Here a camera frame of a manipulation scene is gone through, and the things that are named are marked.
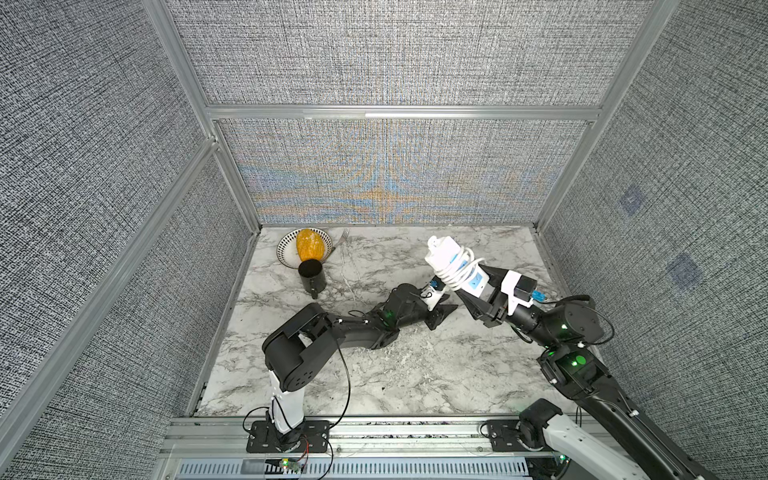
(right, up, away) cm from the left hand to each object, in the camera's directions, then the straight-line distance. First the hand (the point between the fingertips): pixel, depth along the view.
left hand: (459, 300), depth 82 cm
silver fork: (-36, +20, +34) cm, 54 cm away
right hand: (-4, +10, -26) cm, 28 cm away
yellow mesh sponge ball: (-47, +16, +23) cm, 55 cm away
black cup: (-44, +6, +13) cm, 46 cm away
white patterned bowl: (-56, +14, +27) cm, 64 cm away
